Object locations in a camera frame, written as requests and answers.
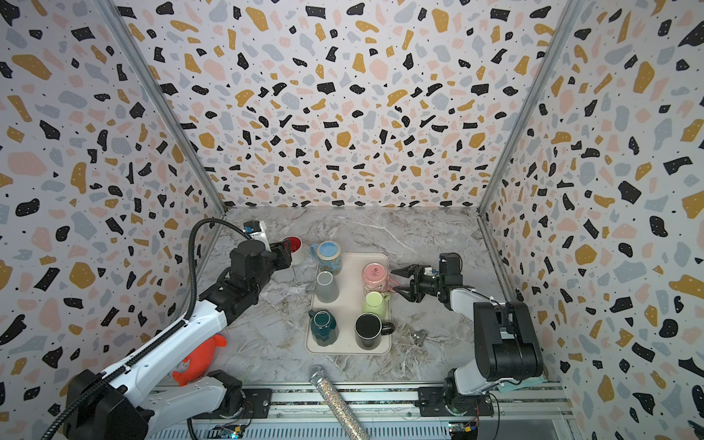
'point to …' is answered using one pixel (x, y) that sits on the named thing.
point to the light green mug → (377, 302)
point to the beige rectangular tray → (348, 306)
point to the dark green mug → (324, 330)
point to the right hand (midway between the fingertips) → (395, 278)
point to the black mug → (368, 330)
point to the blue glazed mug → (328, 254)
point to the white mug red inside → (296, 249)
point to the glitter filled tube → (346, 414)
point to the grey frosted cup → (326, 290)
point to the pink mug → (375, 278)
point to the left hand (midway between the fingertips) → (287, 242)
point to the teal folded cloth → (519, 384)
